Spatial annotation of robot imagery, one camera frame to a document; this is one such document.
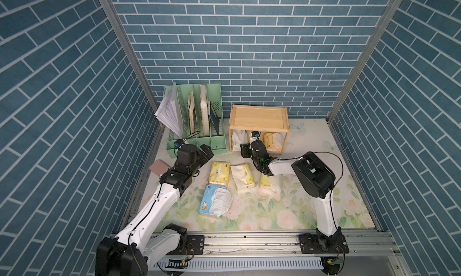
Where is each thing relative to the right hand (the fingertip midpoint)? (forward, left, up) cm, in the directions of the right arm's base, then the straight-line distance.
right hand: (245, 144), depth 100 cm
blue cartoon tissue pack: (-32, +11, -1) cm, 34 cm away
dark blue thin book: (+12, +19, +6) cm, 23 cm away
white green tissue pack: (+3, +4, +3) cm, 6 cm away
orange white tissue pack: (+2, -16, +2) cm, 16 cm away
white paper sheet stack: (+3, +38, +21) cm, 43 cm away
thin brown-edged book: (+12, +31, +15) cm, 37 cm away
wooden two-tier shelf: (+7, -10, +14) cm, 19 cm away
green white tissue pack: (-20, -16, -4) cm, 26 cm away
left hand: (-16, +15, +13) cm, 26 cm away
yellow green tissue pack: (-17, +12, -2) cm, 21 cm away
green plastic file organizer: (+8, +24, +14) cm, 29 cm away
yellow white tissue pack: (-18, 0, -2) cm, 18 cm away
